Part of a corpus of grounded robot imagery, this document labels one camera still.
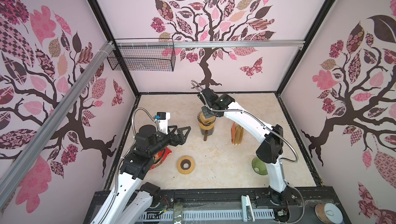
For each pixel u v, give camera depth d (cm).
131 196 47
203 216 70
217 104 59
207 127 89
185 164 85
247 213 68
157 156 85
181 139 60
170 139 60
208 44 95
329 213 65
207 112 78
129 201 46
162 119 59
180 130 59
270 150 55
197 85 121
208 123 87
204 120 88
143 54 95
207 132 91
